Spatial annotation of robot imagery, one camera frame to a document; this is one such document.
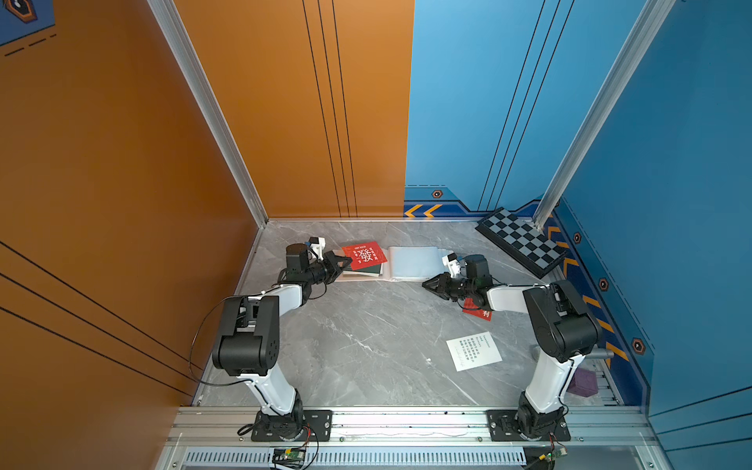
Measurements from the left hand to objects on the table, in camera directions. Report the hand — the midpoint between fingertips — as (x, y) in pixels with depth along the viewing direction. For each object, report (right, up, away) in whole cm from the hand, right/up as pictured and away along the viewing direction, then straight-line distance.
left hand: (353, 255), depth 92 cm
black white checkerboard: (+62, +6, +19) cm, 65 cm away
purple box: (+62, -33, -16) cm, 72 cm away
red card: (+3, 0, +4) cm, 5 cm away
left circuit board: (-14, -50, -20) cm, 55 cm away
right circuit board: (+50, -48, -22) cm, 73 cm away
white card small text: (+36, -28, -6) cm, 46 cm away
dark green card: (+7, -5, +7) cm, 11 cm away
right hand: (+23, -10, +2) cm, 25 cm away
